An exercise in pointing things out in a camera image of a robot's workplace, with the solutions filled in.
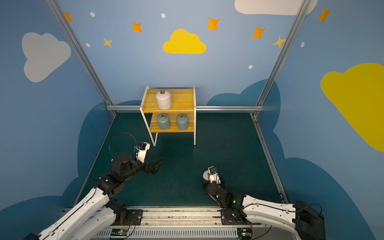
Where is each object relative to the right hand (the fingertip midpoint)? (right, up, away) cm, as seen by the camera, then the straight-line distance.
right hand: (210, 175), depth 84 cm
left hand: (-29, +14, -7) cm, 32 cm away
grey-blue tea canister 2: (-16, +32, +3) cm, 35 cm away
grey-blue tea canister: (-27, +31, +2) cm, 41 cm away
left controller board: (-46, -24, -12) cm, 53 cm away
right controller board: (+16, -25, -11) cm, 32 cm away
